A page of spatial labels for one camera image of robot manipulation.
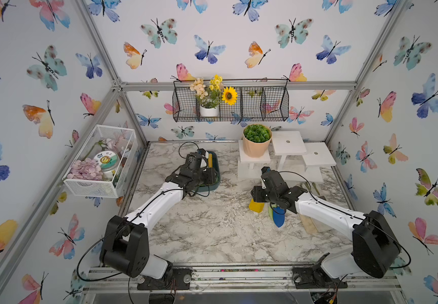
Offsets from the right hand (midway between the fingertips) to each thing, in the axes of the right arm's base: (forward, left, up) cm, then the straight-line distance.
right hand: (256, 190), depth 86 cm
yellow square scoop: (-4, -1, -9) cm, 10 cm away
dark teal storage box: (+21, +20, -9) cm, 30 cm away
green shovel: (+23, +24, -8) cm, 34 cm away
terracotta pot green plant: (+17, +1, +16) cm, 23 cm away
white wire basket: (-12, +49, +21) cm, 55 cm away
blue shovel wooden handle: (-6, -12, -12) cm, 18 cm away
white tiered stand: (+33, -22, -12) cm, 41 cm away
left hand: (+5, +18, +6) cm, 20 cm away
